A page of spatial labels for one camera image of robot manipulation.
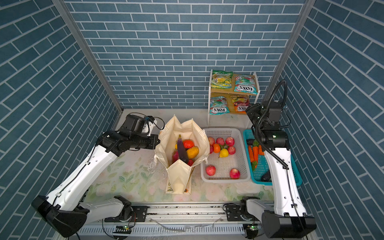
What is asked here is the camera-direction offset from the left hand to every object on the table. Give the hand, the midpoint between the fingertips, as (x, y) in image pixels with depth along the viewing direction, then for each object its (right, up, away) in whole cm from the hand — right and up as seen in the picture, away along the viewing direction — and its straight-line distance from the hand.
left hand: (161, 141), depth 73 cm
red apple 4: (+25, -18, +10) cm, 32 cm away
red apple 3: (+39, -8, +20) cm, 45 cm away
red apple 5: (+39, -20, +10) cm, 44 cm away
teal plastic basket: (+58, -18, +19) cm, 64 cm away
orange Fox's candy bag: (+47, +23, +27) cm, 58 cm away
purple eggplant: (+9, -8, +13) cm, 18 cm away
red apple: (+32, -3, +24) cm, 40 cm away
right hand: (+43, +17, -4) cm, 46 cm away
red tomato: (+12, -4, +17) cm, 21 cm away
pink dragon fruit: (+5, -11, +13) cm, 18 cm away
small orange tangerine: (+30, -7, +18) cm, 35 cm away
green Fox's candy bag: (+32, +20, +25) cm, 45 cm away
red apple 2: (+39, -3, +24) cm, 46 cm away
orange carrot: (+52, -11, +20) cm, 57 cm away
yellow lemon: (+34, -10, +19) cm, 40 cm away
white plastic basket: (+34, -23, +13) cm, 43 cm away
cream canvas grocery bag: (+9, -17, +1) cm, 20 cm away
